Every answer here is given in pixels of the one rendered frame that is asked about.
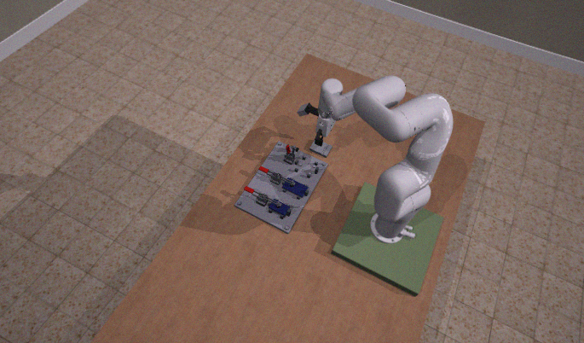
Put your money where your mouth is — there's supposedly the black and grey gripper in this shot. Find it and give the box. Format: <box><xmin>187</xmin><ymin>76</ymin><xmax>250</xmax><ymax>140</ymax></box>
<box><xmin>315</xmin><ymin>114</ymin><xmax>336</xmax><ymax>146</ymax></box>

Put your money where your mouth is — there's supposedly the toggle clamp with red handle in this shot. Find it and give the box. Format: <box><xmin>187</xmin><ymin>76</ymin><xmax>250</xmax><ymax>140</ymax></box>
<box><xmin>244</xmin><ymin>186</ymin><xmax>282</xmax><ymax>208</ymax></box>

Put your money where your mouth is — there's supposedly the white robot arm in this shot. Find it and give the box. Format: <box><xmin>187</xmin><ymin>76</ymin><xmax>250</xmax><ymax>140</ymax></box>
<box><xmin>297</xmin><ymin>76</ymin><xmax>454</xmax><ymax>244</ymax></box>

